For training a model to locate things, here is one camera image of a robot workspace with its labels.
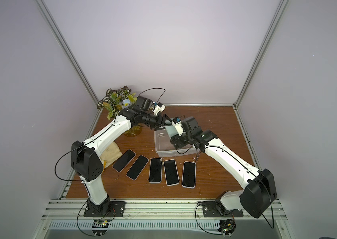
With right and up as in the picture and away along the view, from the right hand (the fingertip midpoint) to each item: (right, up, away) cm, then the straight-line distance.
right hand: (177, 133), depth 79 cm
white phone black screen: (+7, -26, +6) cm, 28 cm away
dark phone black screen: (-24, -21, +9) cm, 33 cm away
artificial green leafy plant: (-39, +20, +12) cm, 45 cm away
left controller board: (-39, -45, -7) cm, 59 cm away
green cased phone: (-3, +2, -5) cm, 6 cm away
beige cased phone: (-3, -23, +5) cm, 24 cm away
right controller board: (+24, -44, -9) cm, 51 cm away
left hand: (-3, +5, -3) cm, 6 cm away
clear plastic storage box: (-8, -12, +18) cm, 23 cm away
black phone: (-13, -23, +7) cm, 27 cm away
